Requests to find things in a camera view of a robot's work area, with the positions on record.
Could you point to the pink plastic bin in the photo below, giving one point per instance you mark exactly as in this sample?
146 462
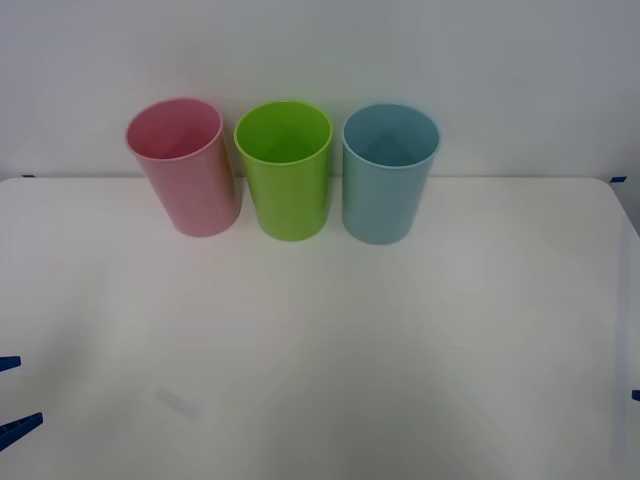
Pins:
192 195

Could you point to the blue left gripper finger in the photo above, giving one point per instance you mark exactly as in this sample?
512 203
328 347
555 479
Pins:
17 429
9 364

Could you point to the pale blue plastic bin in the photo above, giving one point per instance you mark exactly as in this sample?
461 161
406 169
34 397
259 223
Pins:
382 200

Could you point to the green plastic bin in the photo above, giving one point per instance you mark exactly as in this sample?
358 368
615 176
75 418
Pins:
290 200

